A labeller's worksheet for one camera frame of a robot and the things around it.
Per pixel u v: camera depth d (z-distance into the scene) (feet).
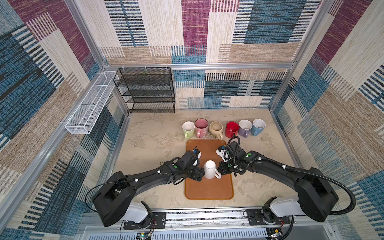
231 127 3.40
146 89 3.57
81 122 2.30
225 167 2.45
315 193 1.39
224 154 2.55
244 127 3.43
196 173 2.44
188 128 3.26
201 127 3.16
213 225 2.39
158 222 2.40
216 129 3.42
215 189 2.75
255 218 2.40
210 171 2.65
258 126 3.26
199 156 2.60
